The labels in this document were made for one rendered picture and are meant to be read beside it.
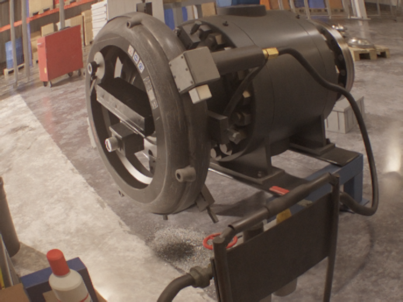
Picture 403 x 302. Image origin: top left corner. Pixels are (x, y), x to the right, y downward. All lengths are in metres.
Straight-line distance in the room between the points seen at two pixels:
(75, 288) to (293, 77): 1.36
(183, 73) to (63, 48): 5.74
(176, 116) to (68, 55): 5.73
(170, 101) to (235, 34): 0.44
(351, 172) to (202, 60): 0.93
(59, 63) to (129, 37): 5.51
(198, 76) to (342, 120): 1.86
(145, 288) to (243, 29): 1.03
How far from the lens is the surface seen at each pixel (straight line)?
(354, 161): 2.07
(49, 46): 6.97
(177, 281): 1.03
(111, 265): 1.99
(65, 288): 0.70
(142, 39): 1.52
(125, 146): 1.61
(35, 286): 0.85
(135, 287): 1.82
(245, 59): 1.48
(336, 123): 3.14
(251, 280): 1.10
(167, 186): 1.58
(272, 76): 1.77
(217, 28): 1.79
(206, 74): 1.38
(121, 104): 1.67
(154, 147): 1.85
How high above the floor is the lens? 1.03
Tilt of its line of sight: 20 degrees down
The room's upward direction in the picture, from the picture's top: 8 degrees counter-clockwise
